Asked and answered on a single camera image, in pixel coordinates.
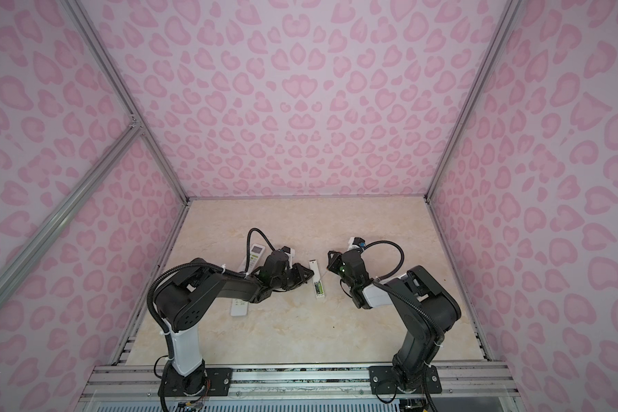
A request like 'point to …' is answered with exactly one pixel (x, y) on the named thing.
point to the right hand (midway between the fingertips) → (330, 251)
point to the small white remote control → (239, 307)
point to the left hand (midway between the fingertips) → (317, 271)
